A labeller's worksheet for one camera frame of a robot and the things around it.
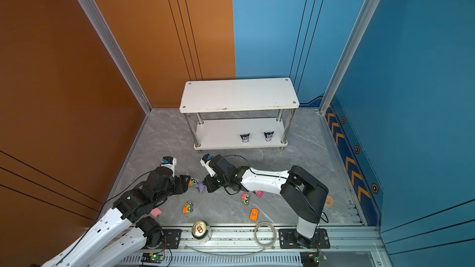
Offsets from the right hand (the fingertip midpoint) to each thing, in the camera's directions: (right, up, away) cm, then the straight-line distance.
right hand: (202, 183), depth 81 cm
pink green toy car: (+19, -7, +2) cm, 20 cm away
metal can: (+2, -12, -14) cm, 19 cm away
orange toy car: (+22, -12, -3) cm, 26 cm away
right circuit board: (+44, -25, -11) cm, 52 cm away
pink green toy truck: (+25, -5, +2) cm, 26 cm away
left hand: (-6, +4, -3) cm, 8 cm away
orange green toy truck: (-6, -10, -2) cm, 12 cm away
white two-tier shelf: (+15, +33, +38) cm, 53 cm away
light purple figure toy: (-2, -3, +4) cm, 5 cm away
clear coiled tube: (+26, -22, -9) cm, 35 cm away
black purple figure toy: (+31, +20, +13) cm, 39 cm away
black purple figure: (+19, +19, +12) cm, 30 cm away
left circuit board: (-17, -26, -10) cm, 32 cm away
